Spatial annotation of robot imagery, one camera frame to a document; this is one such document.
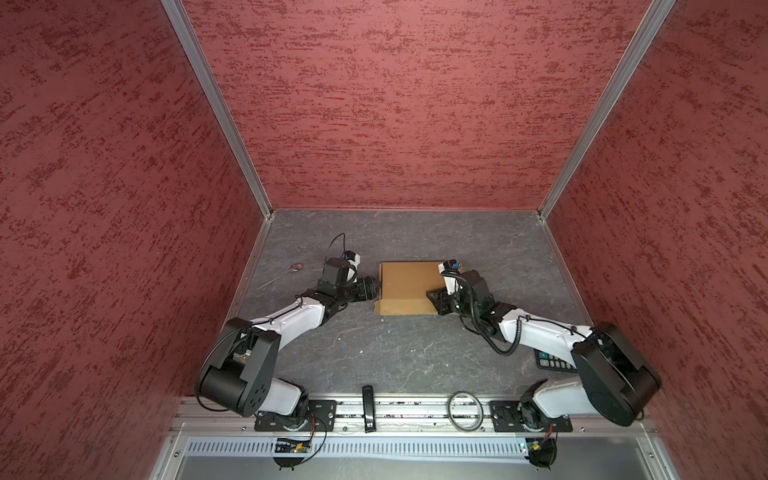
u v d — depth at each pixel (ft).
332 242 3.63
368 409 2.38
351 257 2.71
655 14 2.33
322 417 2.44
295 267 3.44
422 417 2.48
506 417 2.43
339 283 2.34
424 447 2.33
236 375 1.41
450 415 2.43
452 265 2.59
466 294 2.20
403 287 2.94
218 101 2.87
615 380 1.41
